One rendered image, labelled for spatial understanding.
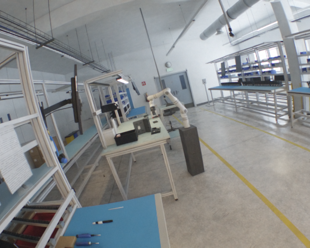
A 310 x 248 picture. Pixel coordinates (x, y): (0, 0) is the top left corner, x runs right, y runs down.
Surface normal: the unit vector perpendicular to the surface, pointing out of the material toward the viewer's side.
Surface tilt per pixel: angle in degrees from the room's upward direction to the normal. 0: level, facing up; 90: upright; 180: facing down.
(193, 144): 90
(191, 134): 90
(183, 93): 90
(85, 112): 90
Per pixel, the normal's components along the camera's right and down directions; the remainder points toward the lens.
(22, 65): 0.07, 0.20
